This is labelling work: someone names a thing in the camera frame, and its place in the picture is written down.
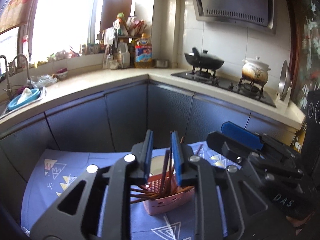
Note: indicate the pink plastic utensil holder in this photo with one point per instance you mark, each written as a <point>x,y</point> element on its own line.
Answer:
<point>167,203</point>

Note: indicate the small patterned bowl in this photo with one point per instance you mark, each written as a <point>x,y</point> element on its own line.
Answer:
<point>61,74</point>

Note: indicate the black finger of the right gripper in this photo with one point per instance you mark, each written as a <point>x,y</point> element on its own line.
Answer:
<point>229,148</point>

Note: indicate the steel pot lid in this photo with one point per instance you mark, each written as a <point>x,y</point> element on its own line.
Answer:
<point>284,81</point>

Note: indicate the blue plastic basin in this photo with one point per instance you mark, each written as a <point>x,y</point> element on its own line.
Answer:
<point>28,95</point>

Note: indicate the blue printed tablecloth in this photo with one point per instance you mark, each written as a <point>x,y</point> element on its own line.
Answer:
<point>42,191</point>

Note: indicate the white plastic jug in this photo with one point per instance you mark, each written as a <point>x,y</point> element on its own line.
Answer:
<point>125,54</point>

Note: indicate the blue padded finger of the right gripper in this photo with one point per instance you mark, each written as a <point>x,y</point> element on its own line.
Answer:
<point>241,135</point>

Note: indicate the steel kitchen faucet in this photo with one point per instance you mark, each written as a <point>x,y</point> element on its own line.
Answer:
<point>11,69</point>

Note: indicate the range hood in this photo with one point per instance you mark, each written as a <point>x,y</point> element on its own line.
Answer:
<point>260,15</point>

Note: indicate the black wok with lid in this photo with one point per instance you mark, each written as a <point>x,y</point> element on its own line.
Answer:
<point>203,59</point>

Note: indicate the yellow cooking oil bottle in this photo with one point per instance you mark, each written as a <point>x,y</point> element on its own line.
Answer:
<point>143,52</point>

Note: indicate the white ceramic clay pot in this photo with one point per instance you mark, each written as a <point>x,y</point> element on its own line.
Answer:
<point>255,71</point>

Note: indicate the small steel bowl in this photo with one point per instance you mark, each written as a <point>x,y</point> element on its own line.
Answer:
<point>161,63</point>

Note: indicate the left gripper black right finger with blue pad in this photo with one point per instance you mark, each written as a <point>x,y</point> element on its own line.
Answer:
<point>228,205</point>

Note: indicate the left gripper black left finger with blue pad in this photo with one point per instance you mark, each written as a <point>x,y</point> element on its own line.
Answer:
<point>97,204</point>

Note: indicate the black gas stove top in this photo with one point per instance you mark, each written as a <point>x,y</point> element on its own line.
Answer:
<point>243,87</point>

